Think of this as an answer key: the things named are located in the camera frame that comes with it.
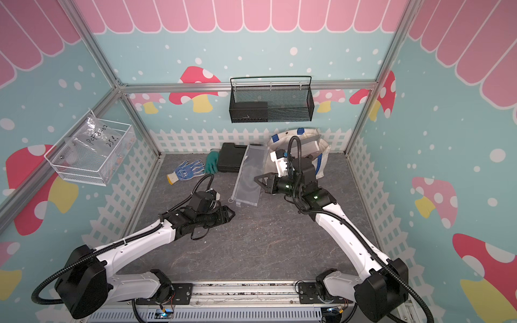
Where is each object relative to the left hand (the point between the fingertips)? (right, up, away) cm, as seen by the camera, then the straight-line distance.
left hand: (229, 219), depth 83 cm
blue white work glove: (-29, +20, +30) cm, 46 cm away
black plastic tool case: (-5, +29, +32) cm, 43 cm away
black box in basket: (+8, +46, +4) cm, 47 cm away
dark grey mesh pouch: (+8, +13, -11) cm, 19 cm away
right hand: (+11, +18, -14) cm, 26 cm away
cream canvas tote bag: (+37, +32, +11) cm, 50 cm away
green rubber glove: (-15, +24, +30) cm, 41 cm away
